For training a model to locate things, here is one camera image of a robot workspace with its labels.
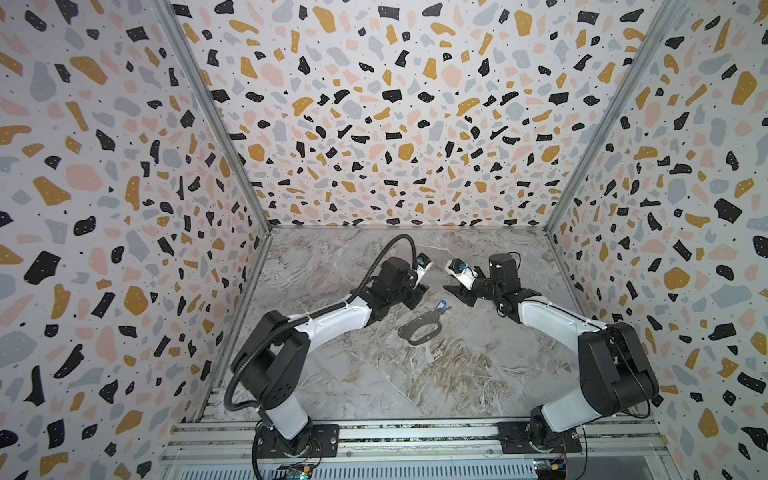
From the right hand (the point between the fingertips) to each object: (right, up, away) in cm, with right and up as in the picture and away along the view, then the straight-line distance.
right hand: (451, 273), depth 88 cm
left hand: (-7, -1, -2) cm, 8 cm away
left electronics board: (-39, -46, -18) cm, 63 cm away
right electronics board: (+20, -46, -17) cm, 53 cm away
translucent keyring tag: (-5, -15, +9) cm, 19 cm away
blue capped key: (-1, -12, +12) cm, 16 cm away
